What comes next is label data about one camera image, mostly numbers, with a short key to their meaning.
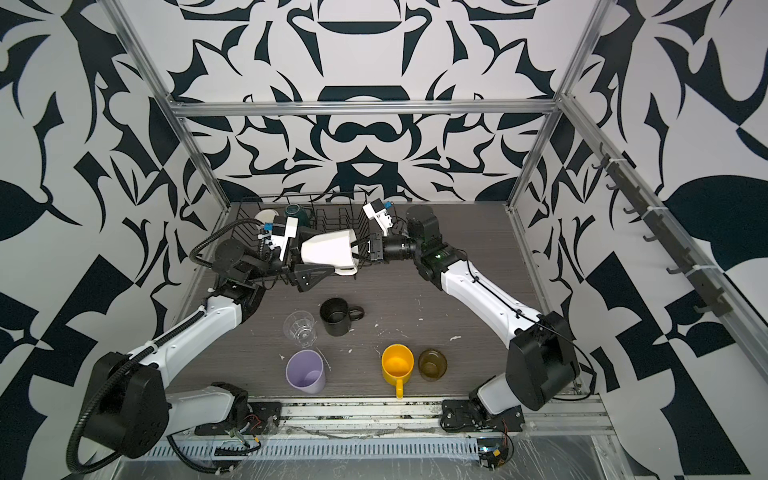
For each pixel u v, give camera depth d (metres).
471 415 0.67
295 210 1.01
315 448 0.71
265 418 0.74
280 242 0.60
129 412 0.40
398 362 0.81
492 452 0.71
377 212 0.67
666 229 0.55
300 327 0.89
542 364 0.42
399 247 0.64
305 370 0.79
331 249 0.63
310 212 1.09
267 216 1.05
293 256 0.63
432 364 0.82
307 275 0.61
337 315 0.89
